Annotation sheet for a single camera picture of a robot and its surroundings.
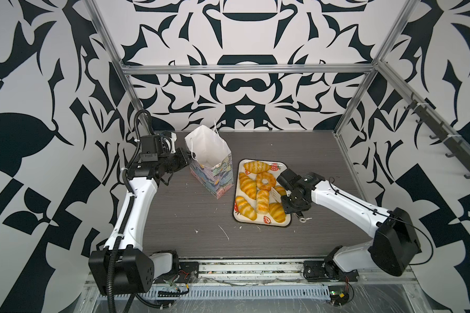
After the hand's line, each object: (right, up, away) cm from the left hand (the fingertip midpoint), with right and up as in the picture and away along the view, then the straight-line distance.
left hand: (193, 152), depth 76 cm
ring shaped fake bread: (+30, -17, +19) cm, 40 cm away
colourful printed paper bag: (+7, -5, -3) cm, 10 cm away
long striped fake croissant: (+27, -7, +23) cm, 36 cm away
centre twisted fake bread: (+28, -23, +12) cm, 38 cm away
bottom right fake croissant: (+34, -26, +8) cm, 43 cm away
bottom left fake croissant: (+20, -25, +11) cm, 34 cm away
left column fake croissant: (+22, -16, +18) cm, 32 cm away
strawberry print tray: (+25, -23, +15) cm, 37 cm away
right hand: (+38, -23, +6) cm, 45 cm away
